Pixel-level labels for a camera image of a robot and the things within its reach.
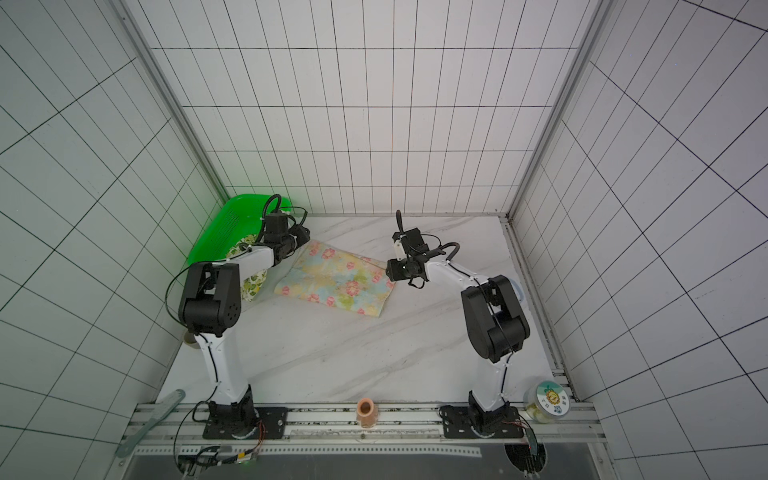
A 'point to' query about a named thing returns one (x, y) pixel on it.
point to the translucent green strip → (176, 397)
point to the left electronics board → (192, 463)
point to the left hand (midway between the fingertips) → (308, 236)
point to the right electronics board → (532, 462)
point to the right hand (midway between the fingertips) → (394, 268)
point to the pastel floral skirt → (337, 277)
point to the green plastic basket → (238, 217)
